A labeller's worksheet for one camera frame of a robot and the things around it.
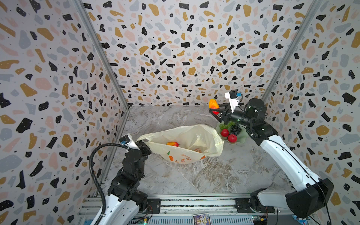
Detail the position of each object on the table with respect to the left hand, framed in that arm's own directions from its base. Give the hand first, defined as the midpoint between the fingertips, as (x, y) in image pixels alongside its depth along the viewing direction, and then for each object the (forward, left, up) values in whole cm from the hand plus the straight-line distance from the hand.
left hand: (143, 138), depth 71 cm
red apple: (+18, -50, -23) cm, 58 cm away
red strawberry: (+10, -13, -23) cm, 28 cm away
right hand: (+7, -35, +13) cm, 38 cm away
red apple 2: (+11, -52, -18) cm, 57 cm away
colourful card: (-32, -29, -24) cm, 49 cm away
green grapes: (+23, -49, -22) cm, 58 cm away
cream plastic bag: (+9, -21, -23) cm, 32 cm away
